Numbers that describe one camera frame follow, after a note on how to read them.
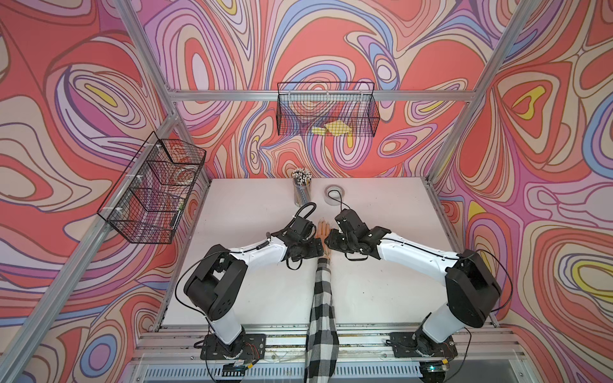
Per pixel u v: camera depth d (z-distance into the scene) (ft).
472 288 1.45
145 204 2.41
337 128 2.98
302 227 2.37
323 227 2.58
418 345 2.18
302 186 3.23
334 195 3.72
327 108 3.15
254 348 2.36
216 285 1.50
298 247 2.27
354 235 2.14
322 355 2.22
